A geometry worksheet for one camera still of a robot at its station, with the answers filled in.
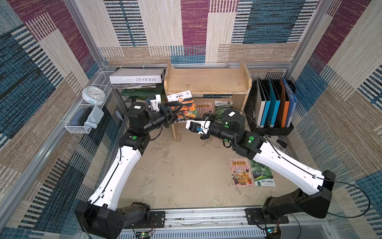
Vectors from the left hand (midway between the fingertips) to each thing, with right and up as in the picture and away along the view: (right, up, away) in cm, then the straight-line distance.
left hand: (182, 106), depth 63 cm
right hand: (+4, -3, -1) cm, 5 cm away
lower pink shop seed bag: (+10, +2, +28) cm, 30 cm away
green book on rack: (-26, +12, +31) cm, 42 cm away
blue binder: (+60, +4, +20) cm, 63 cm away
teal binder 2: (+51, +3, +23) cm, 56 cm away
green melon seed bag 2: (+21, +3, +29) cm, 36 cm away
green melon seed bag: (+45, -37, +23) cm, 62 cm away
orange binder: (+57, +3, +24) cm, 62 cm away
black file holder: (+47, +4, +51) cm, 70 cm away
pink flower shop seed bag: (+33, -36, +24) cm, 54 cm away
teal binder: (+49, -3, +28) cm, 56 cm away
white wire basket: (-49, +18, +26) cm, 58 cm away
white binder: (+43, +3, +22) cm, 48 cm away
